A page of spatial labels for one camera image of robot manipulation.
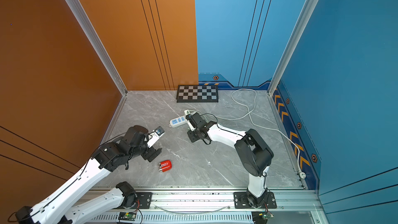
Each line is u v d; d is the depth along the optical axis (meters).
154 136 0.63
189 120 0.72
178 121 1.00
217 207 0.72
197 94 1.15
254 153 0.47
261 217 0.70
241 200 0.72
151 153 0.64
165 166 0.81
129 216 0.71
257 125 1.02
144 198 0.74
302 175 0.83
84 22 0.83
